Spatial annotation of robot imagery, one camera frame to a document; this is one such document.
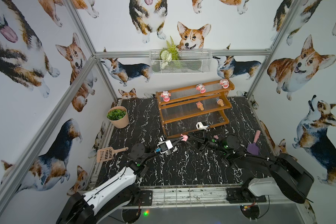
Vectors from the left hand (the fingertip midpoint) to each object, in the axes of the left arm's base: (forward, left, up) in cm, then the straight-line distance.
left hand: (182, 135), depth 63 cm
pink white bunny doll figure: (+36, -28, 0) cm, 45 cm away
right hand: (-2, -2, -1) cm, 3 cm away
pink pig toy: (0, -1, -1) cm, 2 cm away
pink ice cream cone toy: (+29, -14, -14) cm, 35 cm away
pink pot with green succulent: (+25, +40, -18) cm, 51 cm away
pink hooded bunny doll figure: (+25, +8, 0) cm, 26 cm away
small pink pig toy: (+15, -25, -30) cm, 42 cm away
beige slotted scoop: (+6, +47, -32) cm, 57 cm away
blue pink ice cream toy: (+33, -28, -14) cm, 45 cm away
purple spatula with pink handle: (+7, -48, -31) cm, 58 cm away
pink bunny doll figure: (+32, -12, 0) cm, 35 cm away
